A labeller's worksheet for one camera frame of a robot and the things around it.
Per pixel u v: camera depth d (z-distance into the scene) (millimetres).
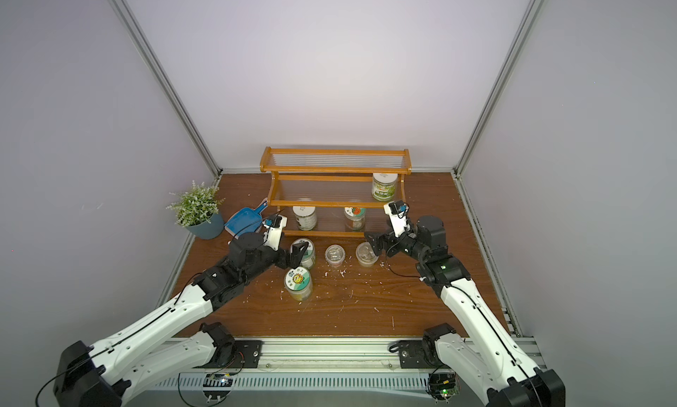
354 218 936
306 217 922
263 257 613
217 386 717
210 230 925
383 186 852
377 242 660
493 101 941
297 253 686
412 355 723
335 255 873
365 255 875
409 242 629
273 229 653
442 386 683
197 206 875
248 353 730
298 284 780
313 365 726
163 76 878
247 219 1036
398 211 639
